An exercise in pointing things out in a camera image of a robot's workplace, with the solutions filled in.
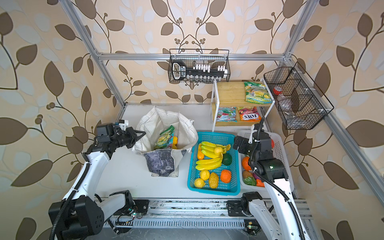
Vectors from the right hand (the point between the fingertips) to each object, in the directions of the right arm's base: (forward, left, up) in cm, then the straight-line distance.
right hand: (244, 142), depth 72 cm
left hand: (+8, +50, 0) cm, 50 cm away
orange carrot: (-15, -8, -16) cm, 23 cm away
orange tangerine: (-10, +8, -17) cm, 22 cm away
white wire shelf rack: (+24, +3, +10) cm, 26 cm away
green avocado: (-1, +6, -17) cm, 18 cm away
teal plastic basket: (-16, +5, -21) cm, 27 cm away
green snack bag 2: (+21, -9, +13) cm, 26 cm away
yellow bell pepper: (+14, +37, -20) cm, 44 cm away
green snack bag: (+10, +42, -12) cm, 44 cm away
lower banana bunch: (-3, +18, -20) cm, 27 cm away
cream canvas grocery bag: (-5, +40, -9) cm, 41 cm away
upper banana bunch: (+6, +14, -18) cm, 23 cm away
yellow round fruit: (-13, +23, -19) cm, 32 cm away
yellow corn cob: (-12, +15, -19) cm, 27 cm away
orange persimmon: (-4, -3, -16) cm, 17 cm away
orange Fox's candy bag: (+22, -9, -4) cm, 24 cm away
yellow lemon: (-9, +19, -19) cm, 28 cm away
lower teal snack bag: (+22, +5, -4) cm, 23 cm away
